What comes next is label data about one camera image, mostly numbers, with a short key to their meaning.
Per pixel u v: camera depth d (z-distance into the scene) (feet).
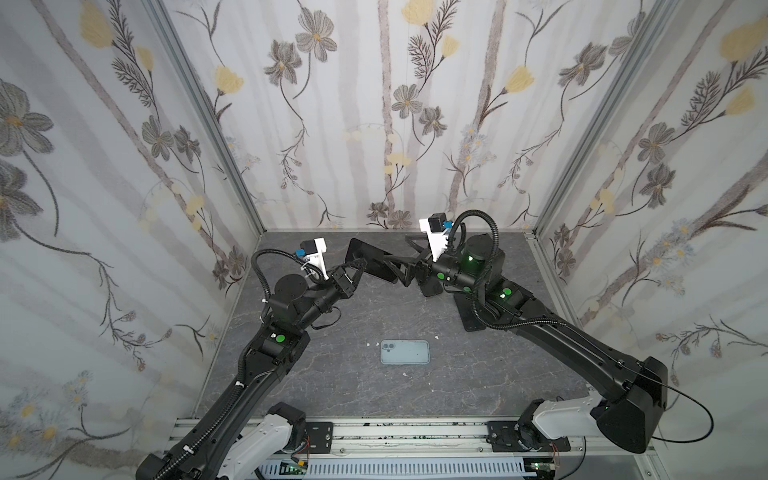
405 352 2.92
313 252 1.97
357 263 2.16
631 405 1.26
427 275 1.92
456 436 2.49
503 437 2.40
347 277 2.02
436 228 1.81
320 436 2.41
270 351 1.67
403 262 1.86
